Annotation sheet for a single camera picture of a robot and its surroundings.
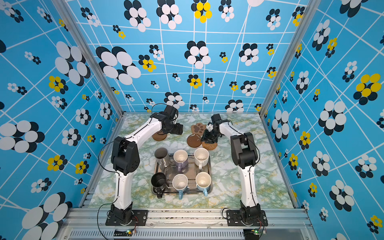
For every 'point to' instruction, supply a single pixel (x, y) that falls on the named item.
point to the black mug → (158, 180)
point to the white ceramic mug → (201, 156)
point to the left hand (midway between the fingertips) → (179, 130)
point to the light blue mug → (180, 181)
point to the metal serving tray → (191, 180)
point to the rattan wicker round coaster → (209, 146)
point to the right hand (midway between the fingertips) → (204, 140)
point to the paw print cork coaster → (198, 129)
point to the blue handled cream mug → (203, 181)
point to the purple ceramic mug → (180, 158)
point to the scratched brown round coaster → (194, 140)
